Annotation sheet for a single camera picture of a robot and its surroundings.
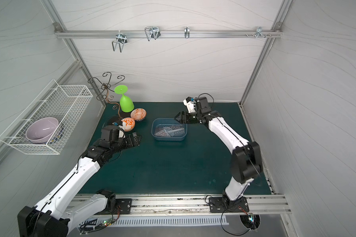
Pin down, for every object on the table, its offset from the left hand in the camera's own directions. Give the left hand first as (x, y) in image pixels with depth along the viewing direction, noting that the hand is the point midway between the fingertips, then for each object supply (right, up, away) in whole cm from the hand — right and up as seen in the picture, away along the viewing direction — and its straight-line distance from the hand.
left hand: (135, 137), depth 79 cm
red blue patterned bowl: (-8, +13, +32) cm, 35 cm away
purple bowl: (-36, +5, -17) cm, 40 cm away
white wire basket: (-37, +19, -1) cm, 41 cm away
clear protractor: (+15, +3, +25) cm, 29 cm away
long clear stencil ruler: (+23, 0, +23) cm, 33 cm away
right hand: (+24, +11, +5) cm, 27 cm away
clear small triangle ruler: (+12, 0, +22) cm, 25 cm away
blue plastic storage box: (+9, +7, +23) cm, 25 cm away
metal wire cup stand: (-20, +29, +8) cm, 36 cm away
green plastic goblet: (-9, +19, +10) cm, 23 cm away
